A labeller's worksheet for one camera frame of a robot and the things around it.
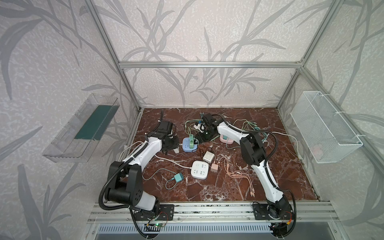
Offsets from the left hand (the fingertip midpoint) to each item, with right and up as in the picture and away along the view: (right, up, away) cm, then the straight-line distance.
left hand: (179, 139), depth 90 cm
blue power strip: (+3, -5, +6) cm, 9 cm away
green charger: (+7, -1, +2) cm, 8 cm away
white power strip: (+13, -17, -4) cm, 22 cm away
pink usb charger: (+21, -16, -2) cm, 27 cm away
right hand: (+11, 0, +10) cm, 15 cm away
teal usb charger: (+1, -20, -6) cm, 21 cm away
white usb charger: (+18, -11, +1) cm, 21 cm away
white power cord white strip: (-4, -15, +2) cm, 15 cm away
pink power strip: (+29, -1, +6) cm, 30 cm away
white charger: (-1, -7, -1) cm, 7 cm away
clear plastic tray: (-41, +3, -25) cm, 48 cm away
